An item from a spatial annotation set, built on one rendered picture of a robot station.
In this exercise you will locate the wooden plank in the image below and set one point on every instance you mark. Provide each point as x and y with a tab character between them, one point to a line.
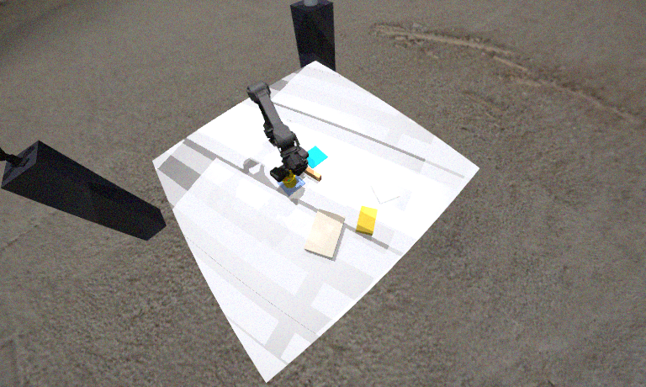
313	174

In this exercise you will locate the yellow block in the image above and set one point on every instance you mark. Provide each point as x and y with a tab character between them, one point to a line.
366	220

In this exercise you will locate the yellow cup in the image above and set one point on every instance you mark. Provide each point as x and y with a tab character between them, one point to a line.
292	181

